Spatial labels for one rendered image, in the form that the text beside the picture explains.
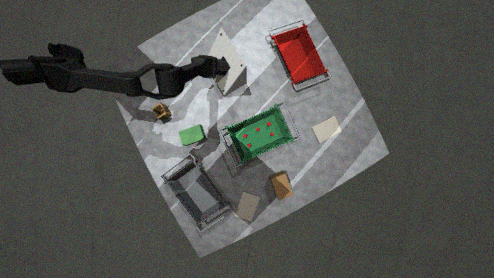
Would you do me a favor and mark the green plastic tray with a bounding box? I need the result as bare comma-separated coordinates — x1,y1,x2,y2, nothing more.
223,103,296,165

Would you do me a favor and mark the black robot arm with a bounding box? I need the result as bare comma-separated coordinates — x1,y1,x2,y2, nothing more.
0,43,231,100

